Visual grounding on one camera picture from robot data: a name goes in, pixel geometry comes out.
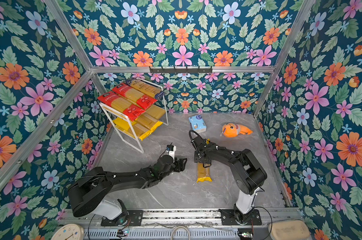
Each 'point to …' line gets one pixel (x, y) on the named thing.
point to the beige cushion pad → (290, 230)
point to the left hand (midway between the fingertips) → (185, 157)
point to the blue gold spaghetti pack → (146, 87)
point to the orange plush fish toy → (230, 130)
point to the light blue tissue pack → (197, 123)
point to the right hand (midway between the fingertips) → (199, 158)
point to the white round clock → (70, 231)
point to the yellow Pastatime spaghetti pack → (139, 130)
